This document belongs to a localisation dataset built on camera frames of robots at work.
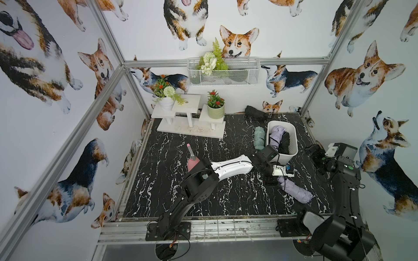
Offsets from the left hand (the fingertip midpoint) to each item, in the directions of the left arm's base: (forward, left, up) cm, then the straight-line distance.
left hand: (282, 175), depth 81 cm
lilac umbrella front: (-6, -6, -5) cm, 10 cm away
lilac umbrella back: (+23, -2, +1) cm, 24 cm away
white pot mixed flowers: (+42, +61, +18) cm, 76 cm away
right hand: (+8, -12, +9) cm, 18 cm away
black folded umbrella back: (+50, +5, -6) cm, 51 cm away
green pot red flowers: (+34, +33, +16) cm, 50 cm away
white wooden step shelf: (+41, +49, -1) cm, 64 cm away
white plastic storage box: (+29, -12, +2) cm, 32 cm away
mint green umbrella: (+29, +5, -6) cm, 30 cm away
